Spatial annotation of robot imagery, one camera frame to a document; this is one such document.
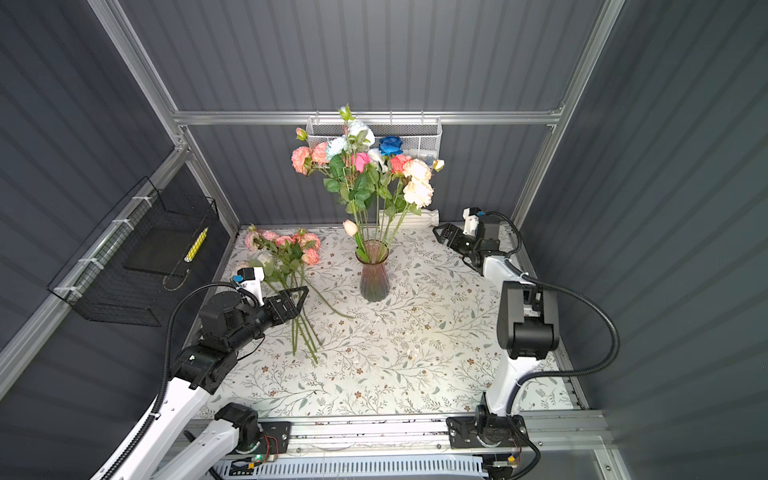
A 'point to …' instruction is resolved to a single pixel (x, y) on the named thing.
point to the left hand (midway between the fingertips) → (297, 292)
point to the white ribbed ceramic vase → (407, 218)
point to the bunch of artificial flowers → (282, 260)
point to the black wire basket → (144, 236)
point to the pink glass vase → (374, 283)
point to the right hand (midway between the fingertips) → (446, 234)
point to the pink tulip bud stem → (351, 229)
